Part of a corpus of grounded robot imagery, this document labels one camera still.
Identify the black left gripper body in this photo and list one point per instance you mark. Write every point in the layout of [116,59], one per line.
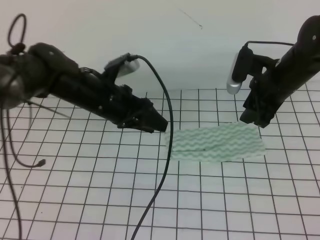
[123,105]

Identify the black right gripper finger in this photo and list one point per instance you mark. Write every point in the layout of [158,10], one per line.
[249,116]
[263,119]

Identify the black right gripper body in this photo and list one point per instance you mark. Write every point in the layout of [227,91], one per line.
[266,94]

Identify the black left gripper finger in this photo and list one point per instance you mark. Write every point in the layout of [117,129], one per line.
[136,124]
[151,118]

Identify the green wavy striped towel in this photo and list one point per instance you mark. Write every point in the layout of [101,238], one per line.
[226,143]

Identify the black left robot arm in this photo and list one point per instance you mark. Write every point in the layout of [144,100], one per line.
[44,70]

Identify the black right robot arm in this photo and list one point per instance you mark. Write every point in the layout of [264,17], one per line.
[299,64]

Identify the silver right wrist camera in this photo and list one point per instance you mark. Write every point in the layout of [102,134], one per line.
[240,68]

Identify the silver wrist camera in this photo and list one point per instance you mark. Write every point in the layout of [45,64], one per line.
[121,66]
[240,68]

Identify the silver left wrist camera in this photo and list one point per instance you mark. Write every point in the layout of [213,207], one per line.
[121,66]

